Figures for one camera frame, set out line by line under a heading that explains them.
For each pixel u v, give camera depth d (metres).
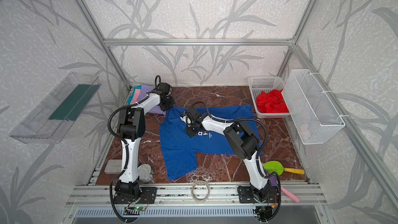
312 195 0.76
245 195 0.73
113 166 0.80
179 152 0.87
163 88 0.89
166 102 0.94
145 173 0.76
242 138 0.55
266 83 1.28
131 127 0.62
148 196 0.72
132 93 1.19
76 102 0.65
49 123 0.64
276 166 0.81
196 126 0.71
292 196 0.72
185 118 0.86
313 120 0.62
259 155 0.55
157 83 0.99
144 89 1.08
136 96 1.11
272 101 1.06
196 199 0.72
